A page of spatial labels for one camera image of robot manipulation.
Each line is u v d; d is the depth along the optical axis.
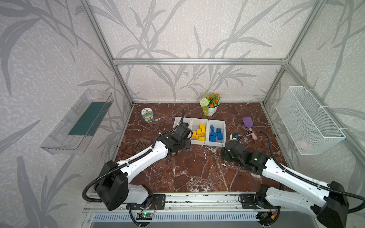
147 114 1.03
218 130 1.02
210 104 1.02
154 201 0.73
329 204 0.39
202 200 0.76
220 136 0.99
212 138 0.96
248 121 1.08
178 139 0.62
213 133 0.99
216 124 1.05
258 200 0.64
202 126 1.02
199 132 0.99
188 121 0.99
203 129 0.99
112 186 0.40
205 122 1.00
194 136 0.98
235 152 0.59
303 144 0.72
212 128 1.02
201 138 0.96
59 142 0.60
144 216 0.71
